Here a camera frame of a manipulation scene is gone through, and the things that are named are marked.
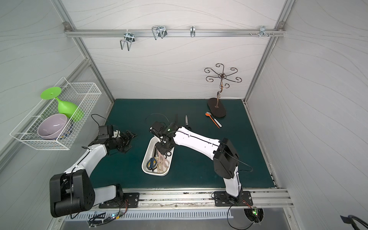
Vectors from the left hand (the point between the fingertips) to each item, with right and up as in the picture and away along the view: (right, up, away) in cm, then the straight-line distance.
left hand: (135, 138), depth 87 cm
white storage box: (+9, -10, +2) cm, 13 cm away
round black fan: (+67, -36, -15) cm, 77 cm away
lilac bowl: (-27, +10, -25) cm, 38 cm away
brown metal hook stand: (+56, +22, +27) cm, 66 cm away
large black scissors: (+24, +11, +23) cm, 35 cm away
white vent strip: (+15, -35, -16) cm, 41 cm away
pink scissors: (+18, -15, -3) cm, 23 cm away
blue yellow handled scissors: (+11, -15, -3) cm, 18 cm away
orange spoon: (+49, +14, +24) cm, 57 cm away
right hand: (+19, -4, -6) cm, 20 cm away
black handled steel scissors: (+32, +8, +19) cm, 38 cm away
